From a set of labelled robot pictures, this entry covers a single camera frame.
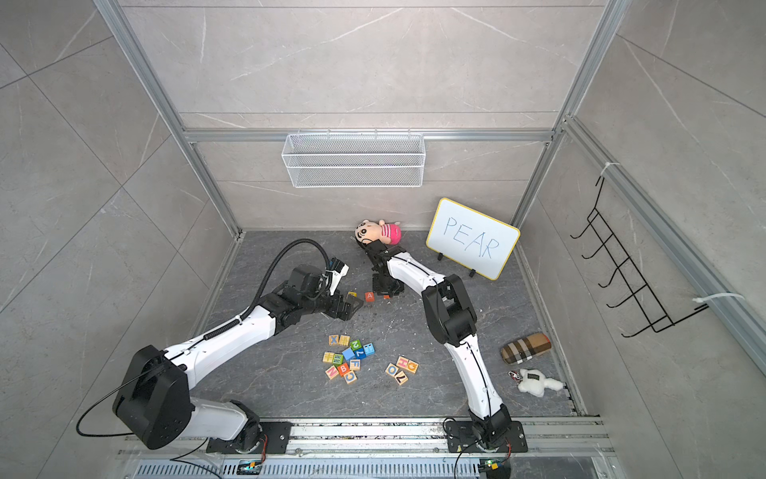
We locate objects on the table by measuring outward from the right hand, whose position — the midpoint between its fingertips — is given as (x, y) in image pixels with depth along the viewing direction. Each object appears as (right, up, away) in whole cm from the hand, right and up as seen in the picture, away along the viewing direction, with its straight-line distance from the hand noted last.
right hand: (388, 291), depth 102 cm
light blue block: (-6, -15, -14) cm, 22 cm away
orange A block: (-7, -2, -3) cm, 7 cm away
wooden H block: (+4, -19, -16) cm, 25 cm away
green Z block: (-10, -14, -14) cm, 22 cm away
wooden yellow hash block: (-18, -18, -16) cm, 30 cm away
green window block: (-15, -18, -16) cm, 28 cm away
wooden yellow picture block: (-14, -14, -12) cm, 23 cm away
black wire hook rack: (+56, +1, -40) cm, 69 cm away
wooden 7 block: (+4, -22, -20) cm, 30 cm away
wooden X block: (-17, -13, -12) cm, 25 cm away
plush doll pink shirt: (+1, +21, +9) cm, 23 cm away
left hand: (-10, +2, -18) cm, 21 cm away
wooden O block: (+7, -19, -18) cm, 27 cm away
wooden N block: (-16, -21, -18) cm, 32 cm away
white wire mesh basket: (-12, +45, -1) cm, 47 cm away
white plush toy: (+40, -22, -22) cm, 51 cm away
